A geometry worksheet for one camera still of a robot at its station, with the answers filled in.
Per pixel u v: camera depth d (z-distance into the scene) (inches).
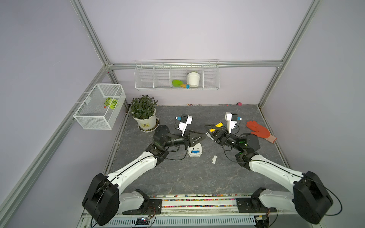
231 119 23.3
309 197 15.9
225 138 23.1
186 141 23.4
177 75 38.8
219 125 24.3
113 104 32.0
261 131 40.5
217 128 24.0
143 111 36.1
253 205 25.6
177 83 39.5
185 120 23.5
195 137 25.8
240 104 48.8
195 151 35.6
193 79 36.3
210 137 24.4
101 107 33.0
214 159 35.8
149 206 28.5
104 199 15.7
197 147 36.0
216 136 23.9
